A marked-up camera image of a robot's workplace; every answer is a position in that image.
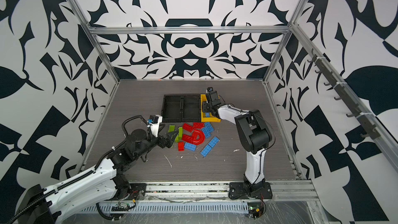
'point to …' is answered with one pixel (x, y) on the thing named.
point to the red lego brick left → (187, 127)
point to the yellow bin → (211, 118)
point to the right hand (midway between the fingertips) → (206, 102)
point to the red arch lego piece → (192, 138)
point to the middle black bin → (190, 108)
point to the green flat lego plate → (171, 128)
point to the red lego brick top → (198, 125)
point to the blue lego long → (205, 150)
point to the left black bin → (171, 108)
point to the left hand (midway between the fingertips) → (171, 125)
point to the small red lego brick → (181, 146)
